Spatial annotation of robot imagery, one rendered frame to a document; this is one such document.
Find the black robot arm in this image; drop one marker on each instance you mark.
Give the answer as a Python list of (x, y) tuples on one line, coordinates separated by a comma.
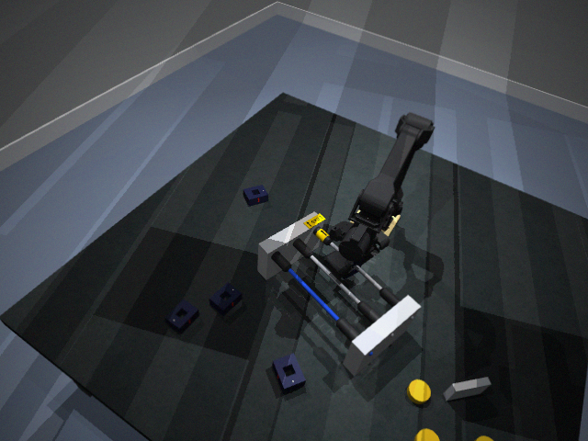
[(381, 199)]

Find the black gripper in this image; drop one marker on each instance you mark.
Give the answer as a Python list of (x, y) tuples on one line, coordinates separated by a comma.
[(341, 267)]

